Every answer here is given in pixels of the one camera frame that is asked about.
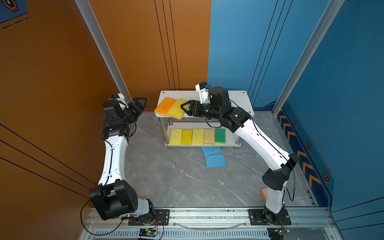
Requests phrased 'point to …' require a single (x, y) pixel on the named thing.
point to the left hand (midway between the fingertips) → (144, 100)
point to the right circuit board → (277, 233)
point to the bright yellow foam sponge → (186, 136)
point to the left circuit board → (147, 232)
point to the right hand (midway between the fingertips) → (183, 106)
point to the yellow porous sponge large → (175, 136)
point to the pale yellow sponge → (209, 136)
